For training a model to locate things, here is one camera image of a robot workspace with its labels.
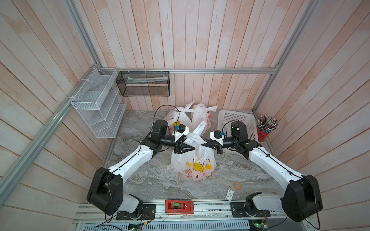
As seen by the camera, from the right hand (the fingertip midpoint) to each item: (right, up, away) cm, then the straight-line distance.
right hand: (202, 142), depth 75 cm
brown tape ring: (+20, -26, +7) cm, 34 cm away
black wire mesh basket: (-35, +36, +14) cm, 52 cm away
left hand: (-6, -1, -3) cm, 7 cm away
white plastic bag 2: (-12, +16, +17) cm, 27 cm away
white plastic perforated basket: (+23, +15, +35) cm, 45 cm away
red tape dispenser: (-13, -31, -5) cm, 34 cm away
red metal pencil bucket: (+42, +3, +18) cm, 46 cm away
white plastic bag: (-3, -12, 0) cm, 12 cm away
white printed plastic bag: (+2, +17, +20) cm, 26 cm away
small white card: (+16, -29, +3) cm, 33 cm away
